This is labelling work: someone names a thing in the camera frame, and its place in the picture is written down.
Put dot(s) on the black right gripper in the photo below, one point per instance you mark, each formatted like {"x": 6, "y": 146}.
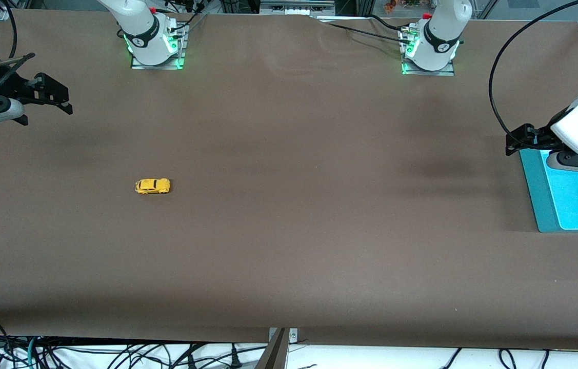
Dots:
{"x": 5, "y": 87}

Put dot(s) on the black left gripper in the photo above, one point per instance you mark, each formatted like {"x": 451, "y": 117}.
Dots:
{"x": 537, "y": 136}

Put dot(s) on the grey power strip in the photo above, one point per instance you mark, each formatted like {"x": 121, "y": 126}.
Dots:
{"x": 296, "y": 6}

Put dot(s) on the brown table cover sheet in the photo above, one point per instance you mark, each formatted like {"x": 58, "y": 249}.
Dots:
{"x": 288, "y": 230}

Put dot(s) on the silver metal bracket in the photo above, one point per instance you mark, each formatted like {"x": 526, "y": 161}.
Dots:
{"x": 294, "y": 335}

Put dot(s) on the dark metal strut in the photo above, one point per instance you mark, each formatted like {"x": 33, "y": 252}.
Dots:
{"x": 273, "y": 356}

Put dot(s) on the small orange figure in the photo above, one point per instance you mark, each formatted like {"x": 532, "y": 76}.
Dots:
{"x": 390, "y": 6}

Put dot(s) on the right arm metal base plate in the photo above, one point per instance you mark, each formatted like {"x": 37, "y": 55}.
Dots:
{"x": 165, "y": 65}

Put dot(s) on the yellow beetle toy car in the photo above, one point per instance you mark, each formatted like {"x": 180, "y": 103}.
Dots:
{"x": 153, "y": 186}

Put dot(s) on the teal plastic bin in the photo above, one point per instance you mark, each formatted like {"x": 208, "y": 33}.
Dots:
{"x": 576, "y": 205}

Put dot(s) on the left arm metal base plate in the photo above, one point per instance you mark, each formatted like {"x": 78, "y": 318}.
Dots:
{"x": 430, "y": 73}

